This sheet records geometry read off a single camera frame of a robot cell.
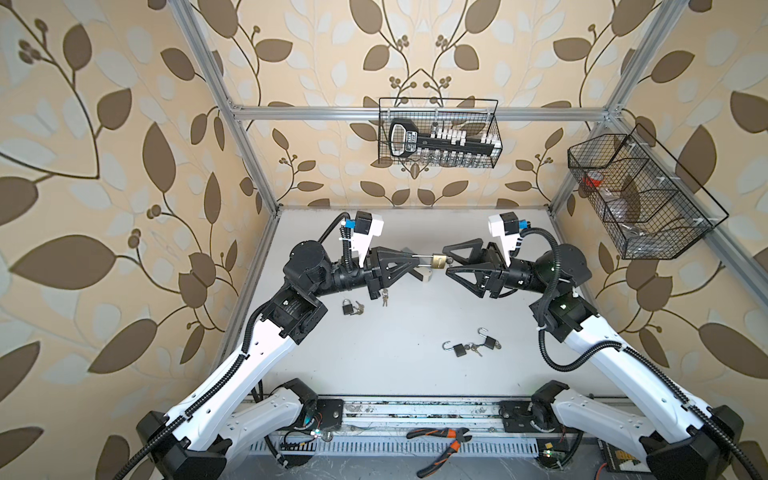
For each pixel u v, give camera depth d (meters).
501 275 0.50
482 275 0.50
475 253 0.58
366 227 0.49
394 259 0.53
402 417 0.75
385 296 0.96
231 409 0.40
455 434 0.71
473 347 0.86
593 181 0.88
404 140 0.85
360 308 0.94
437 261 0.54
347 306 0.94
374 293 0.96
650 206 0.73
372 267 0.49
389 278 0.53
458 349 0.85
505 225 0.49
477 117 0.91
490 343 0.87
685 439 0.39
